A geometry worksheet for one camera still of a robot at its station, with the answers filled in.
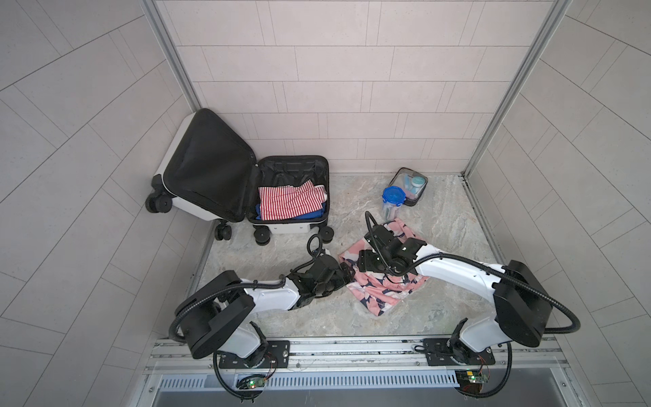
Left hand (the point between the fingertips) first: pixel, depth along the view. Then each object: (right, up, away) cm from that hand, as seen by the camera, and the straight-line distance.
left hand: (356, 276), depth 84 cm
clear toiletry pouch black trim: (+27, +32, +28) cm, 51 cm away
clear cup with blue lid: (+15, +26, +11) cm, 32 cm away
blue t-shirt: (-14, +20, +12) cm, 27 cm away
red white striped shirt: (-30, +24, +15) cm, 42 cm away
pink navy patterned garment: (+8, -4, -3) cm, 9 cm away
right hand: (+1, +3, -1) cm, 4 cm away
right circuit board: (+30, -23, -16) cm, 41 cm away
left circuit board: (-29, -21, -20) cm, 40 cm away
